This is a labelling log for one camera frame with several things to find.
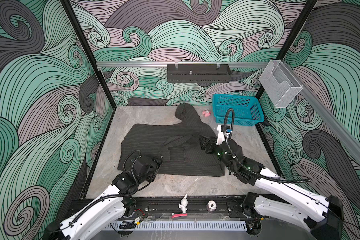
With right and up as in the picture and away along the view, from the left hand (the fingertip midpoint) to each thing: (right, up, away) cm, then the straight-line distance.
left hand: (163, 163), depth 79 cm
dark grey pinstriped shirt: (+9, +7, +13) cm, 18 cm away
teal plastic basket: (+65, +30, +39) cm, 82 cm away
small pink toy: (+31, +28, +34) cm, 54 cm away
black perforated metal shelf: (+22, +54, +16) cm, 60 cm away
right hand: (+21, +15, -7) cm, 26 cm away
